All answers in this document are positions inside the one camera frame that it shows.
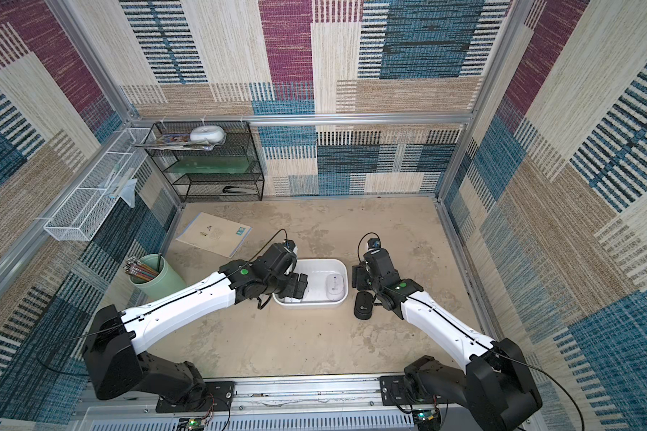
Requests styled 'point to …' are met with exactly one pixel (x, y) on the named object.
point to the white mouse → (334, 284)
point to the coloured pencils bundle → (136, 268)
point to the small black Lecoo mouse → (363, 308)
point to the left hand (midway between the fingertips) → (295, 279)
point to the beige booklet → (215, 234)
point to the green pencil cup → (166, 282)
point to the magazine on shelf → (177, 142)
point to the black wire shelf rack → (210, 161)
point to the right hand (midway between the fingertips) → (363, 267)
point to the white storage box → (316, 269)
